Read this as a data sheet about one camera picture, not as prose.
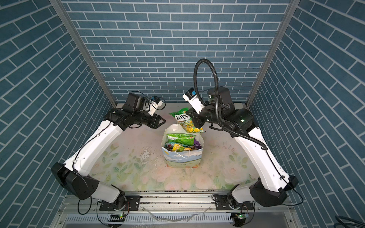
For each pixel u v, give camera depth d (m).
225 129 0.39
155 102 0.65
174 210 0.72
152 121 0.64
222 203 0.74
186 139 0.79
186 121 0.63
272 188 0.37
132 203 0.74
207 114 0.50
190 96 0.48
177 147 0.69
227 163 0.89
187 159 0.75
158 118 0.66
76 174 0.39
